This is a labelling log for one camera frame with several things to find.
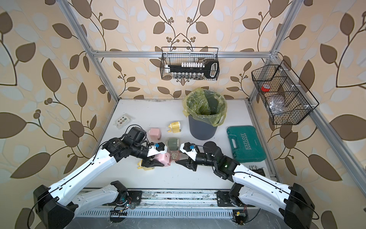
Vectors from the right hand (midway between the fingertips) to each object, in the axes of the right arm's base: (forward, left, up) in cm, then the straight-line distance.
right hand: (179, 155), depth 71 cm
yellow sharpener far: (+25, +4, -12) cm, 28 cm away
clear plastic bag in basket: (+19, -51, +14) cm, 56 cm away
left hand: (0, +9, 0) cm, 9 cm away
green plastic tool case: (+9, -42, -13) cm, 45 cm away
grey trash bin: (+25, -14, -17) cm, 33 cm away
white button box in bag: (+35, +43, -15) cm, 57 cm away
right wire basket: (+21, -57, +15) cm, 63 cm away
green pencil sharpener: (+14, +5, -14) cm, 21 cm away
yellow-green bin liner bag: (+28, -16, +5) cm, 33 cm away
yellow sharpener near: (0, +21, -18) cm, 28 cm away
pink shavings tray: (0, +2, 0) cm, 2 cm away
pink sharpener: (-3, +6, +4) cm, 8 cm away
